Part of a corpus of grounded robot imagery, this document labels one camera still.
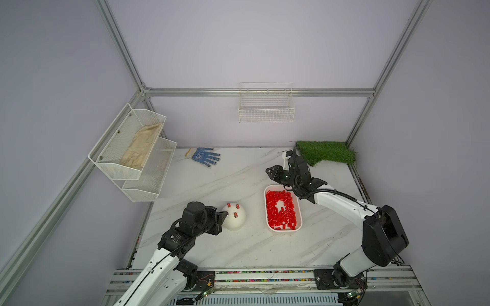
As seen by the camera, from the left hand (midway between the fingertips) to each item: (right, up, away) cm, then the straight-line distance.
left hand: (228, 211), depth 76 cm
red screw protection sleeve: (+3, +1, +6) cm, 7 cm away
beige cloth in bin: (-38, +27, +5) cm, 47 cm away
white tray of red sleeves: (+25, -4, +17) cm, 30 cm away
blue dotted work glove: (-22, +25, +42) cm, 54 cm away
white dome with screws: (+3, -4, +4) cm, 6 cm away
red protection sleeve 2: (+3, -3, +4) cm, 5 cm away
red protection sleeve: (-1, +1, +6) cm, 6 cm away
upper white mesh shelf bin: (-44, +24, +2) cm, 50 cm away
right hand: (+17, +15, +10) cm, 25 cm away
